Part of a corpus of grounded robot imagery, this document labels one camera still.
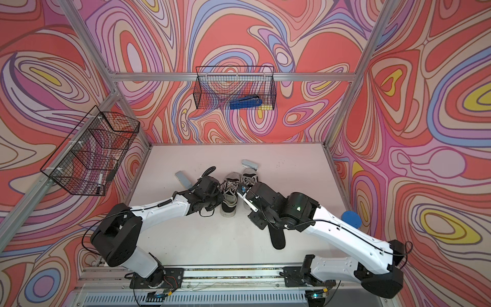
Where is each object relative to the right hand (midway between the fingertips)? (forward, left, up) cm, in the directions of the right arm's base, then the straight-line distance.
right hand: (257, 213), depth 67 cm
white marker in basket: (+14, +61, +4) cm, 62 cm away
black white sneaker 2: (+28, +2, -18) cm, 34 cm away
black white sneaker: (+20, +12, -14) cm, 27 cm away
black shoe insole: (-1, -9, -22) cm, 24 cm away
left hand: (+16, +13, -16) cm, 25 cm away
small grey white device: (+38, +2, -18) cm, 42 cm away
